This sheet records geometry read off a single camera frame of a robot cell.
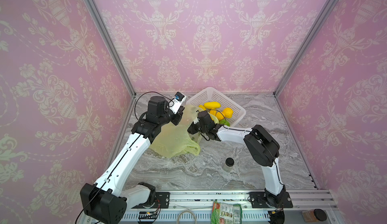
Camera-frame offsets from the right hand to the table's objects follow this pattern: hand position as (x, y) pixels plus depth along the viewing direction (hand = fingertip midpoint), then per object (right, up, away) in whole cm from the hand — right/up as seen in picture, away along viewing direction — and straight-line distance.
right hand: (187, 124), depth 93 cm
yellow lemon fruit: (+28, +7, +9) cm, 30 cm away
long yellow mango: (+10, +11, +13) cm, 20 cm away
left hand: (-1, +10, -19) cm, 22 cm away
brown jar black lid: (+56, -35, -30) cm, 72 cm away
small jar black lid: (+22, -20, -16) cm, 34 cm away
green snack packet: (+19, -39, -24) cm, 49 cm away
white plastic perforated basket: (+18, +20, +19) cm, 33 cm away
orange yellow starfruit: (+17, +7, +10) cm, 21 cm away
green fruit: (+23, +1, +3) cm, 23 cm away
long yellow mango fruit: (+17, +12, +16) cm, 26 cm away
